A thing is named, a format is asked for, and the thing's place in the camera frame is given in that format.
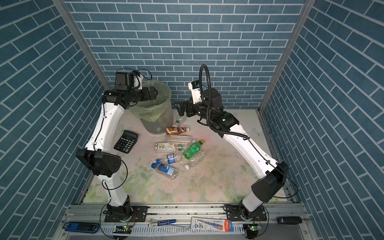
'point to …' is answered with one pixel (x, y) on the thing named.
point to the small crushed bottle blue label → (171, 158)
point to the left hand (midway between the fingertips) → (151, 91)
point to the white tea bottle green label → (170, 147)
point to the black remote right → (289, 220)
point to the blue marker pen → (162, 222)
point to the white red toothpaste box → (211, 224)
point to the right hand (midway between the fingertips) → (180, 99)
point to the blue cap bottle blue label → (165, 170)
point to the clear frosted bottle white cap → (179, 138)
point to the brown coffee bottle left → (176, 130)
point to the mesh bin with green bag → (155, 115)
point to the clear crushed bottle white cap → (194, 161)
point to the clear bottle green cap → (179, 120)
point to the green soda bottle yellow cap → (192, 149)
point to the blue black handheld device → (85, 227)
